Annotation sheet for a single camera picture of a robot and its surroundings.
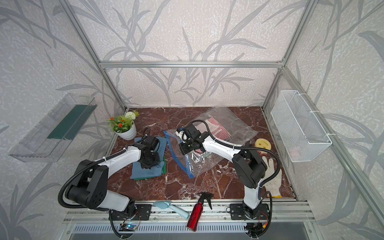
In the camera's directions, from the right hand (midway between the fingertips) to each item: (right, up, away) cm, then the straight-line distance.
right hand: (179, 148), depth 87 cm
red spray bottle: (+10, -29, -15) cm, 34 cm away
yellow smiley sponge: (+53, +1, +12) cm, 55 cm away
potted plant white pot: (-35, +7, +9) cm, 36 cm away
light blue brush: (-7, -27, -12) cm, 30 cm away
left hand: (-14, -10, +3) cm, 17 cm away
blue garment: (-24, -13, -3) cm, 27 cm away
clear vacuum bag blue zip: (+27, +13, +20) cm, 37 cm away
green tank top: (-9, -12, +1) cm, 15 cm away
